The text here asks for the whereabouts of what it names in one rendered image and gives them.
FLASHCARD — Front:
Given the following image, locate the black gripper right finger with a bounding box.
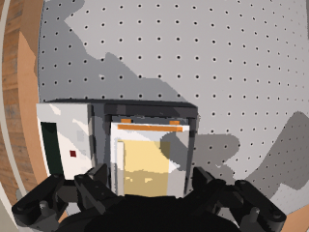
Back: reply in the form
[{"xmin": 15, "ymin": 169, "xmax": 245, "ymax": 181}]
[{"xmin": 167, "ymin": 166, "xmax": 287, "ymax": 232}]

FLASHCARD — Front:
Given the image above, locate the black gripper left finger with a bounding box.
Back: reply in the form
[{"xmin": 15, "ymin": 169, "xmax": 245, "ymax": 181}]
[{"xmin": 12, "ymin": 163, "xmax": 134, "ymax": 232}]

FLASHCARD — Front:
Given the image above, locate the black dock with white console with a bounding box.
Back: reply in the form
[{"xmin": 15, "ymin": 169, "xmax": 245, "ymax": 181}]
[{"xmin": 36, "ymin": 99, "xmax": 198, "ymax": 194}]

